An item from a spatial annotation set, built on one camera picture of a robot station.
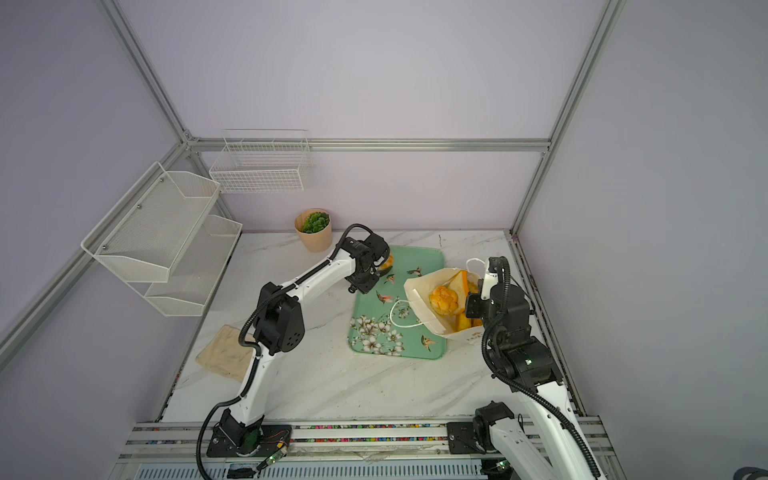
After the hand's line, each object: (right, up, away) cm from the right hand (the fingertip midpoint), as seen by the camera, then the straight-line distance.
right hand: (479, 279), depth 70 cm
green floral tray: (-22, -15, +25) cm, 37 cm away
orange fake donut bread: (-22, +4, +12) cm, 25 cm away
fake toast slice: (-1, -2, +17) cm, 17 cm away
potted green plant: (-49, +16, +38) cm, 64 cm away
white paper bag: (-13, -5, +13) cm, 19 cm away
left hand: (-32, -3, +25) cm, 41 cm away
